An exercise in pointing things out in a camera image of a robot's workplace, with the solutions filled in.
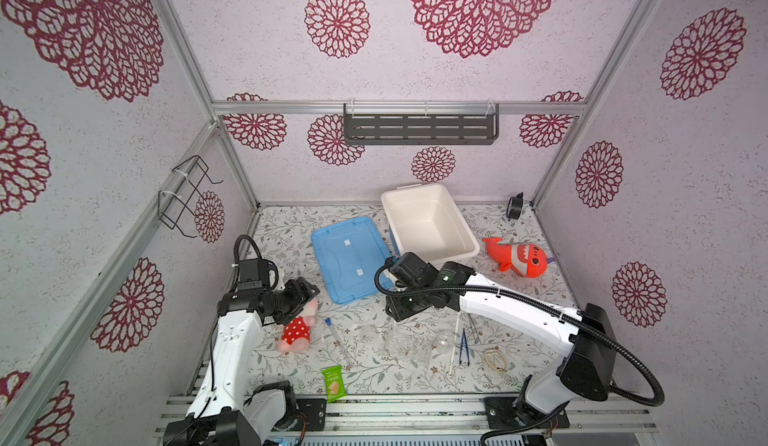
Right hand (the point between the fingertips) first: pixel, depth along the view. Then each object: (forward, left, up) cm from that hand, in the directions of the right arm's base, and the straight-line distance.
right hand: (390, 304), depth 76 cm
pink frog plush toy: (-5, +26, -9) cm, 28 cm away
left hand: (+1, +21, -2) cm, 21 cm away
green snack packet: (-16, +14, -15) cm, 26 cm away
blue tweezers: (-6, -22, -16) cm, 27 cm away
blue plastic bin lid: (+26, +15, -15) cm, 34 cm away
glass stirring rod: (-3, -19, -16) cm, 25 cm away
